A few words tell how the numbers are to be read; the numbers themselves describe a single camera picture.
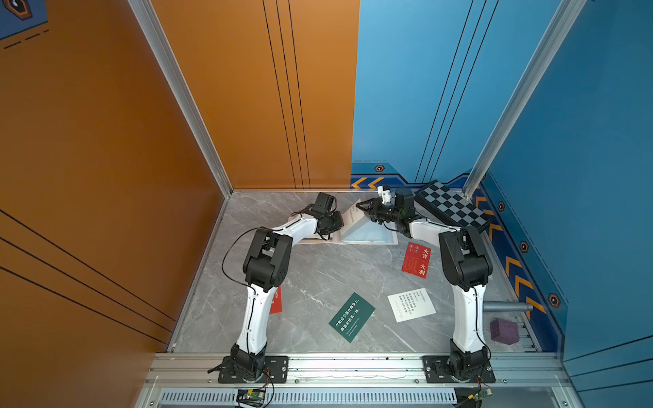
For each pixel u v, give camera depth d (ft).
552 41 2.44
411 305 2.81
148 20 2.32
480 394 2.29
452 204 3.67
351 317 2.72
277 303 2.87
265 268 1.92
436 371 2.38
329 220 3.00
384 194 3.08
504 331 2.48
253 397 2.34
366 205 3.12
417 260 3.18
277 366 2.43
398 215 2.71
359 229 3.15
